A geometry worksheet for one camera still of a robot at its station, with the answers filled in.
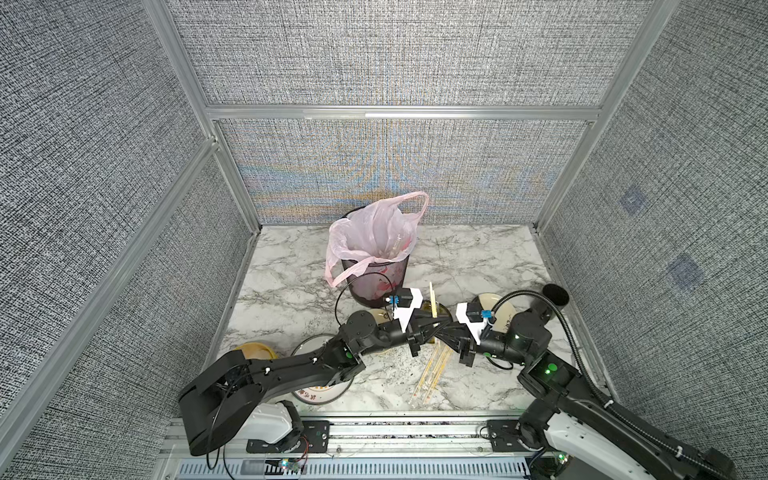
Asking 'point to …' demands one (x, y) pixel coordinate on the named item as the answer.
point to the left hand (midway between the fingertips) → (453, 321)
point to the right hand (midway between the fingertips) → (434, 323)
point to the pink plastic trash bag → (382, 231)
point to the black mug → (556, 294)
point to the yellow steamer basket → (257, 350)
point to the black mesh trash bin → (371, 282)
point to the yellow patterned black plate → (442, 310)
